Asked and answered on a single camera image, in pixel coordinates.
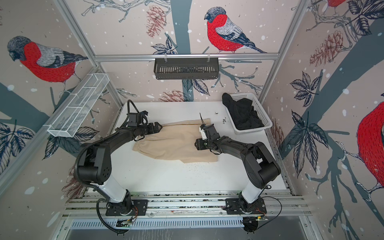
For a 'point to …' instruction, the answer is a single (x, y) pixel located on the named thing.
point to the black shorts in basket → (244, 115)
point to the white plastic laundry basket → (259, 108)
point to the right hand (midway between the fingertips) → (198, 144)
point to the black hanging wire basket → (186, 70)
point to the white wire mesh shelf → (78, 104)
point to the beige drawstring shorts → (176, 140)
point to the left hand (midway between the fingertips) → (155, 127)
